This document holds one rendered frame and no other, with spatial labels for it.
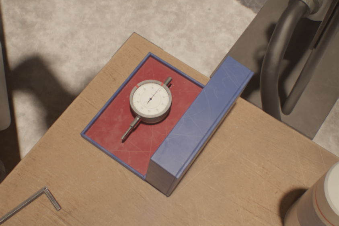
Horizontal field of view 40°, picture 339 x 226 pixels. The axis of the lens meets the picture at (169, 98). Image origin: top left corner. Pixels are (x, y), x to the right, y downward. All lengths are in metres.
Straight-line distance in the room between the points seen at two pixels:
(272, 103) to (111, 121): 0.30
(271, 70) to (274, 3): 0.60
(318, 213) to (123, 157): 0.27
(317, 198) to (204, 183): 0.19
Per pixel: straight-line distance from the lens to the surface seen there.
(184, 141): 0.52
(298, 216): 0.56
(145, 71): 0.69
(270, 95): 0.81
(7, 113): 1.16
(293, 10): 0.81
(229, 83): 0.56
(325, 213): 0.49
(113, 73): 0.70
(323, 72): 1.28
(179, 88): 0.68
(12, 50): 1.33
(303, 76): 1.03
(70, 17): 1.35
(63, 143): 0.67
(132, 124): 0.63
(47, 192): 0.64
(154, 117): 0.62
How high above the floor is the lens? 1.08
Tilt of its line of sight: 64 degrees down
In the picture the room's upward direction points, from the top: straight up
